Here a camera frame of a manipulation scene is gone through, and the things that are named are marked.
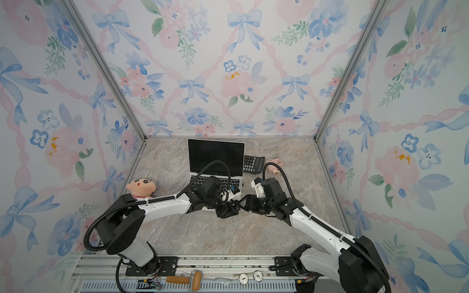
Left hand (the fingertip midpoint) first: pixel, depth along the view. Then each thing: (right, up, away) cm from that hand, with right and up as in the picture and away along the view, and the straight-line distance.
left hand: (236, 206), depth 84 cm
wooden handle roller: (-16, -25, -14) cm, 32 cm away
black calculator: (+10, +18, +20) cm, 28 cm away
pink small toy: (+13, +19, -20) cm, 30 cm away
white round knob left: (+3, -25, -12) cm, 28 cm away
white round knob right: (+8, -24, -12) cm, 28 cm away
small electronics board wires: (-34, -28, -11) cm, 46 cm away
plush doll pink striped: (-45, +7, +3) cm, 46 cm away
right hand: (+3, +2, -5) cm, 6 cm away
